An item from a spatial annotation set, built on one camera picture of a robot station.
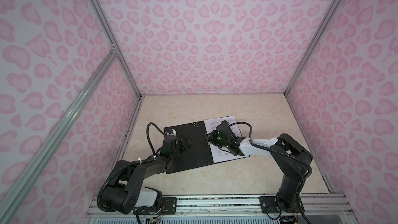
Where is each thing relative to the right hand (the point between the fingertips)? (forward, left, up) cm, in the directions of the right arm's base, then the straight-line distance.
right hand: (205, 135), depth 89 cm
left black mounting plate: (-35, +17, -7) cm, 39 cm away
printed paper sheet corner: (-10, -8, -6) cm, 14 cm away
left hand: (-3, +10, -4) cm, 11 cm away
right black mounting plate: (-33, -30, -8) cm, 45 cm away
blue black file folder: (-9, +4, -8) cm, 13 cm away
